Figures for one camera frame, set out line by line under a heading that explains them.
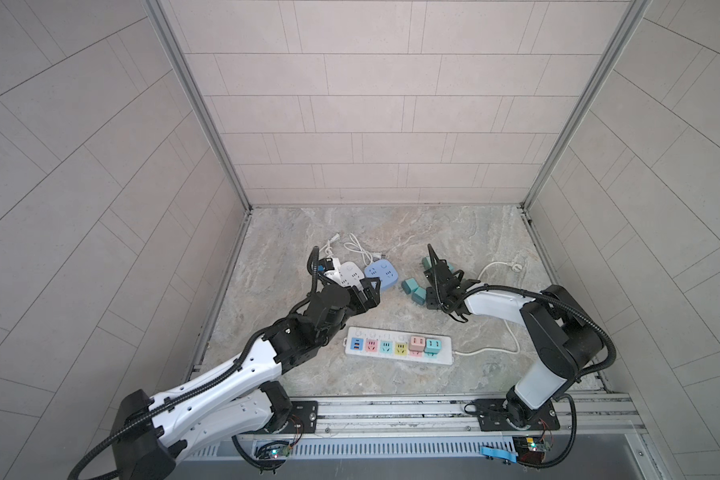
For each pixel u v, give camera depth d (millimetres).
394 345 804
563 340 454
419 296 904
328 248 1016
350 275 939
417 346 775
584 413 736
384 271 958
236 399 468
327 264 631
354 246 1031
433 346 764
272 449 673
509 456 645
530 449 680
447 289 718
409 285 931
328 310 512
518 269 979
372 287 642
